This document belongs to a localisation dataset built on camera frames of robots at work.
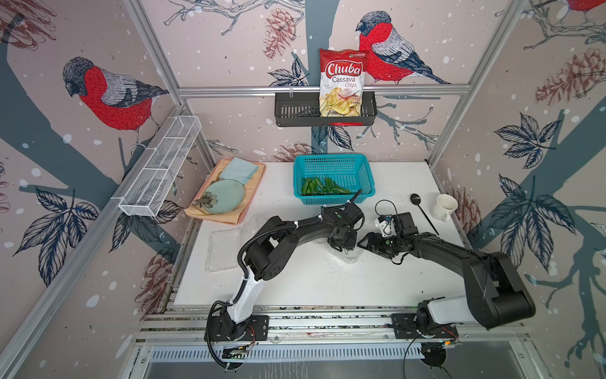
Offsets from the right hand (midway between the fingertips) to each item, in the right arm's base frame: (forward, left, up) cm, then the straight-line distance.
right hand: (365, 247), depth 90 cm
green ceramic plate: (+24, +63, -1) cm, 68 cm away
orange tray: (+12, +53, +1) cm, 54 cm away
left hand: (+2, +4, 0) cm, 5 cm away
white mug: (+16, -33, +6) cm, 37 cm away
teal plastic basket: (+37, +12, -1) cm, 38 cm away
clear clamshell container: (-4, +7, -1) cm, 7 cm away
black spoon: (+25, -26, -2) cm, 36 cm away
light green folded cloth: (+40, +60, 0) cm, 72 cm away
